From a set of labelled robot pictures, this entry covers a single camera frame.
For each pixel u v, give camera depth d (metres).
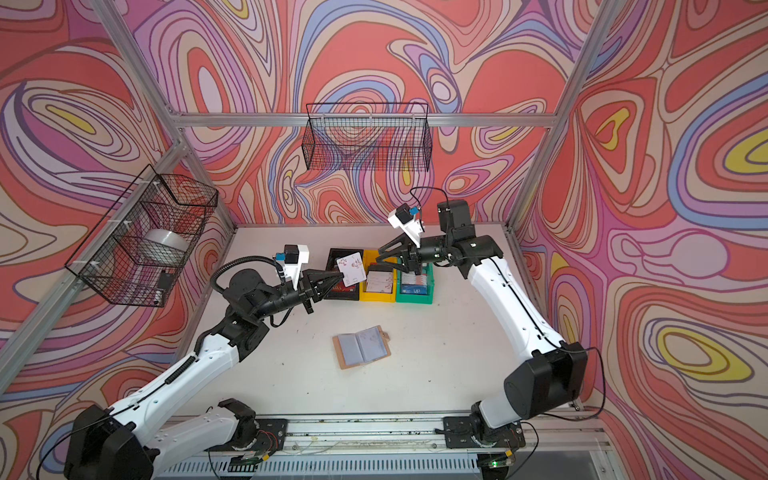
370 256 0.65
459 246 0.54
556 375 0.41
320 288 0.65
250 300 0.55
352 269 0.65
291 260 0.58
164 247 0.70
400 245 0.66
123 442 0.38
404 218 0.59
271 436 0.72
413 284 1.01
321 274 0.64
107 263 0.67
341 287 0.67
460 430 0.73
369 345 0.89
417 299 0.96
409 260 0.61
